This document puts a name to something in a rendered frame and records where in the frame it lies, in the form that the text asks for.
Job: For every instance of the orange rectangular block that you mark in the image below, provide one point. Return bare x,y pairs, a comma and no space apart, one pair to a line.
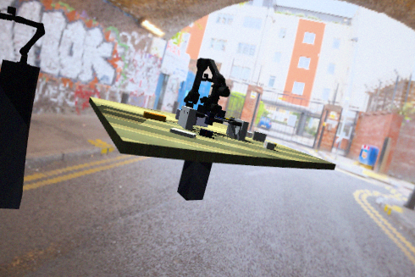
154,116

